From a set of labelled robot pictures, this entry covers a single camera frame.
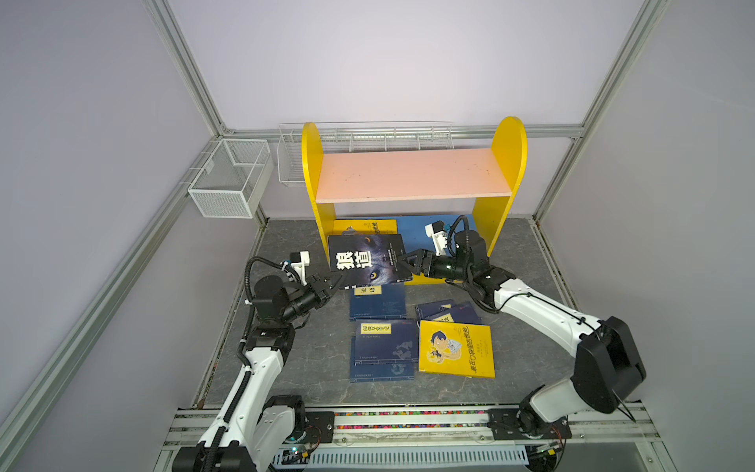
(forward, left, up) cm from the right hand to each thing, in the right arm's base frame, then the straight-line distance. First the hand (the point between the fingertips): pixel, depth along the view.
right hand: (402, 259), depth 78 cm
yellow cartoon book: (+19, +11, -7) cm, 23 cm away
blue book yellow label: (0, +7, -24) cm, 25 cm away
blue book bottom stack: (-22, +7, -24) cm, 33 cm away
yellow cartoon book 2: (-17, -15, -20) cm, 31 cm away
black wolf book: (-2, +11, +2) cm, 11 cm away
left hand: (-7, +14, +2) cm, 15 cm away
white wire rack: (+40, +12, +12) cm, 44 cm away
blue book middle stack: (-14, +5, -23) cm, 27 cm away
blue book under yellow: (-5, -15, -21) cm, 26 cm away
